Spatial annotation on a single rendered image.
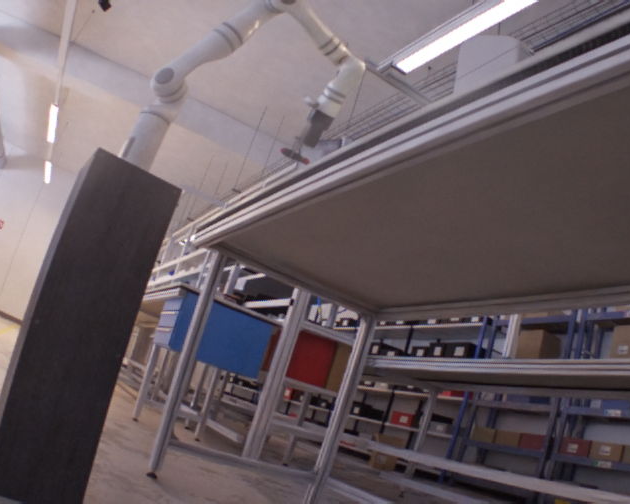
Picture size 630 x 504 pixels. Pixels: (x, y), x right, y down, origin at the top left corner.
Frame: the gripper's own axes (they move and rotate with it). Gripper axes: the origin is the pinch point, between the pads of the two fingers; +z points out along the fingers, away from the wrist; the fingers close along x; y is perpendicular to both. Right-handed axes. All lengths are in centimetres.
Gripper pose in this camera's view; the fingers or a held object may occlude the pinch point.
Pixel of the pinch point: (289, 156)
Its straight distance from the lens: 173.6
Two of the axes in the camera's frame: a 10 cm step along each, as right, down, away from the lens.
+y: 8.7, 3.8, 3.3
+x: -1.3, -4.5, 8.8
